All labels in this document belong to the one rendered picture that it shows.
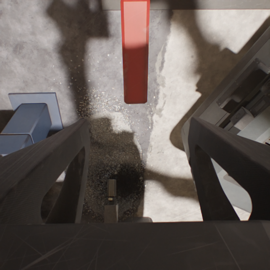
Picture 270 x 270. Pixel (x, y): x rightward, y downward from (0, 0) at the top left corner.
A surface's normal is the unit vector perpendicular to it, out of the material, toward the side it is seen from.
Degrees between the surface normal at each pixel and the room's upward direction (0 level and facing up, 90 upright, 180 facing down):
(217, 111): 90
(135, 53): 0
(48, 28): 0
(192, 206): 0
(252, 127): 45
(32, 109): 90
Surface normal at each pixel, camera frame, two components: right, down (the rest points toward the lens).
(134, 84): 0.02, 0.59
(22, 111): 0.00, -0.81
